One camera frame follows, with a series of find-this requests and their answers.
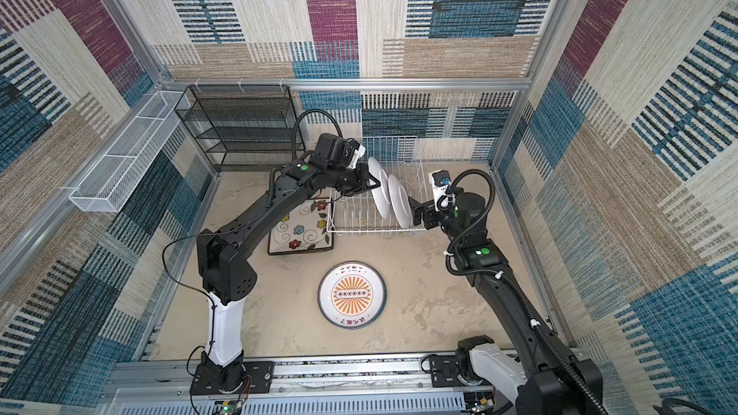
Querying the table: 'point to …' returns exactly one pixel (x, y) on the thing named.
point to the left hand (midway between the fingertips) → (384, 183)
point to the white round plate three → (381, 193)
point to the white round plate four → (400, 201)
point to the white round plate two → (352, 294)
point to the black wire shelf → (245, 127)
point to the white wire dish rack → (358, 211)
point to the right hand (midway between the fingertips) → (430, 196)
